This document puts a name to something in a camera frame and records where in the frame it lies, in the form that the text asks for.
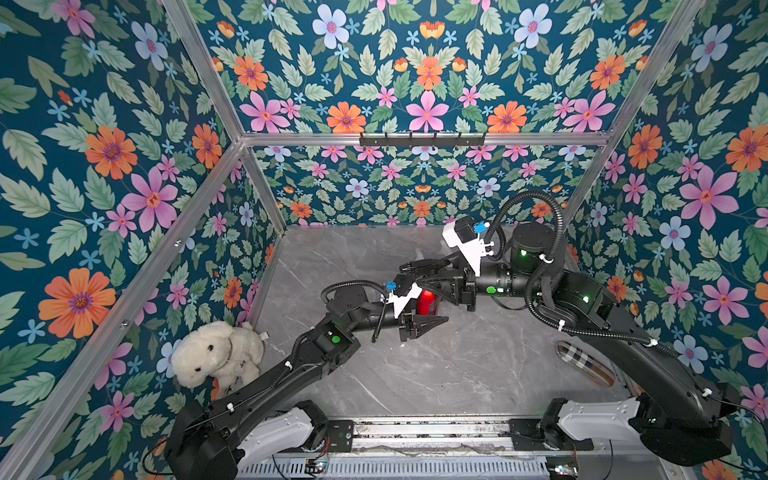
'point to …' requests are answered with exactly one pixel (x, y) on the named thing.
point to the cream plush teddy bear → (218, 352)
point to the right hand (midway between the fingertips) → (428, 265)
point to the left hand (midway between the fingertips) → (444, 310)
